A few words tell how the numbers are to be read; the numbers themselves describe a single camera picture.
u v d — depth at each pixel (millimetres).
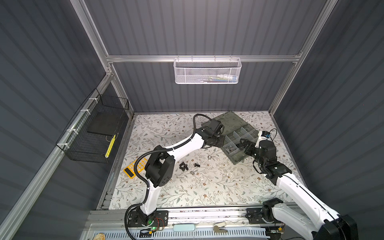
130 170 886
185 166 911
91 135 720
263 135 706
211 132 693
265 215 671
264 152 599
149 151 481
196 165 912
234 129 1092
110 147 689
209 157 958
